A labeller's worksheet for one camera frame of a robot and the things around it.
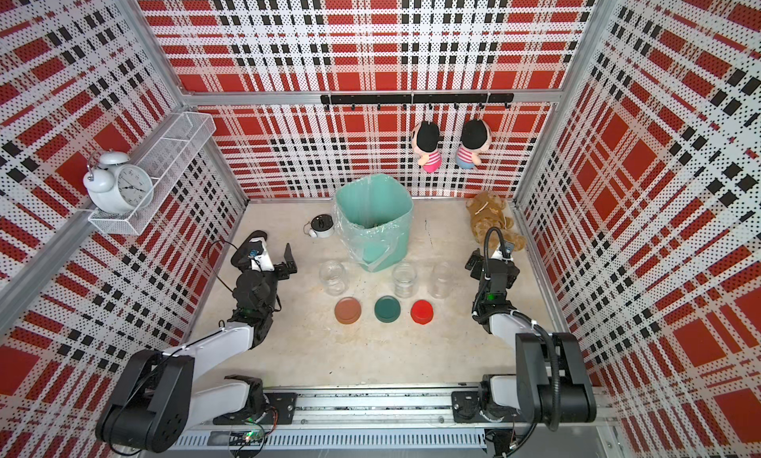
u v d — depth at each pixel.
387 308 0.91
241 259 0.77
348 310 0.91
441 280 0.86
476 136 0.93
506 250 0.73
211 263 1.07
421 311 0.91
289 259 0.78
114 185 0.60
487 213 1.08
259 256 0.70
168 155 0.82
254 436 0.70
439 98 0.89
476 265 0.83
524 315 0.56
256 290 0.65
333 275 0.99
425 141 0.98
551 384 0.39
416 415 0.73
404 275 0.97
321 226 1.08
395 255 0.88
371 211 1.02
